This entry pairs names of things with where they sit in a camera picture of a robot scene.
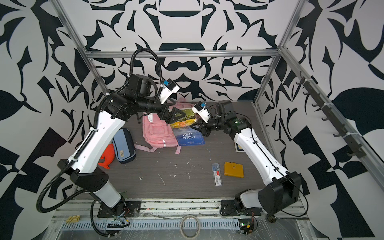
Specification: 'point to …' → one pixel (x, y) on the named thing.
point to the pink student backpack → (159, 133)
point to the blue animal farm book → (187, 135)
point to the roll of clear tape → (198, 229)
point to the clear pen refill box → (217, 174)
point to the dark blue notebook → (239, 147)
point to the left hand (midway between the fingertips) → (179, 104)
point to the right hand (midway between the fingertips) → (194, 123)
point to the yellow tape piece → (73, 219)
